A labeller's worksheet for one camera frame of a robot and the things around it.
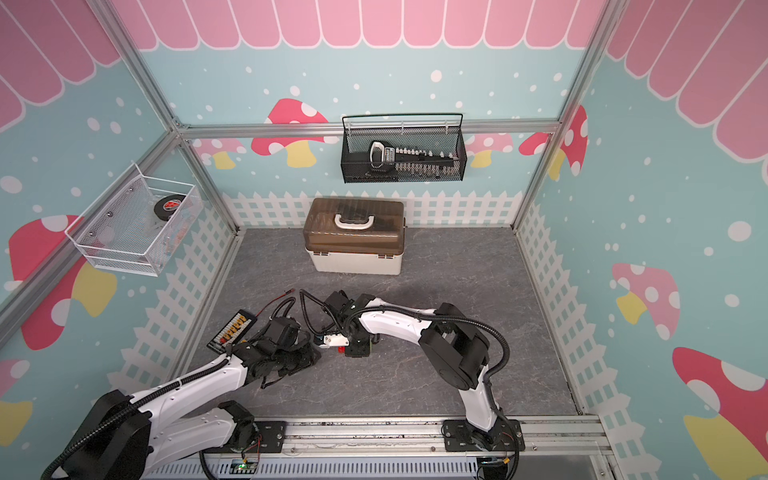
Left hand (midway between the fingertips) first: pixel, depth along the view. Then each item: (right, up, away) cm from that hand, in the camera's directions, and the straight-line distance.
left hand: (315, 363), depth 85 cm
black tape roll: (-38, +44, -7) cm, 58 cm away
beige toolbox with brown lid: (+9, +37, +4) cm, 38 cm away
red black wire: (-17, +17, +14) cm, 28 cm away
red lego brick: (+9, +6, -8) cm, 14 cm away
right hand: (+12, +5, +2) cm, 13 cm away
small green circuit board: (-15, -21, -13) cm, 29 cm away
